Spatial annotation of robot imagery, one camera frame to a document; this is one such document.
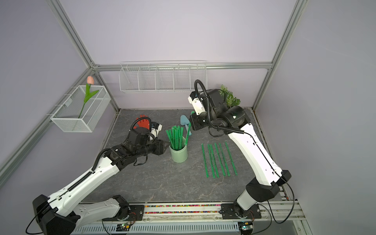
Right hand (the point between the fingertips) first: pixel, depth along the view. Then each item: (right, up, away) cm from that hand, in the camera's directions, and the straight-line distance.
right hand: (191, 118), depth 65 cm
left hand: (-13, -13, +9) cm, 20 cm away
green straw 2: (+13, -27, +26) cm, 40 cm away
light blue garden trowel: (-6, -1, +48) cm, 49 cm away
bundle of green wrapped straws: (-9, -10, +19) cm, 23 cm away
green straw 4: (+21, -26, +28) cm, 43 cm away
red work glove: (-37, -3, +47) cm, 60 cm away
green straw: (+8, -26, +27) cm, 38 cm away
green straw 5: (+25, -25, +28) cm, 45 cm away
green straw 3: (+18, -26, +27) cm, 41 cm away
